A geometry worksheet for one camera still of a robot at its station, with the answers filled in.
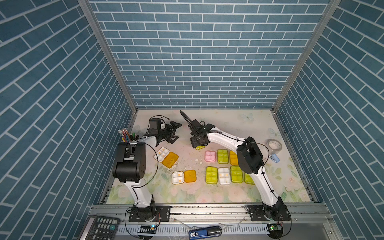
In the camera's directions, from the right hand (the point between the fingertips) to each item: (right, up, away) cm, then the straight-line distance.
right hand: (198, 142), depth 98 cm
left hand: (-9, +9, -4) cm, 13 cm away
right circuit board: (+38, -39, -27) cm, 60 cm away
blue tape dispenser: (+48, -9, -7) cm, 49 cm away
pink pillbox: (+8, -8, -4) cm, 12 cm away
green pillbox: (+23, -17, -12) cm, 31 cm away
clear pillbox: (+15, -18, -12) cm, 26 cm away
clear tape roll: (+51, -3, +1) cm, 51 cm away
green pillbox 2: (+1, -3, -4) cm, 5 cm away
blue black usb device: (+3, -36, -33) cm, 48 cm away
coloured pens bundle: (-42, +5, -11) cm, 44 cm away
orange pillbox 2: (-11, -18, -13) cm, 25 cm away
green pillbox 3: (+8, -18, -11) cm, 22 cm away
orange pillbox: (-19, -10, -4) cm, 22 cm away
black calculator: (-45, -35, -30) cm, 64 cm away
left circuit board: (-24, -40, -26) cm, 53 cm away
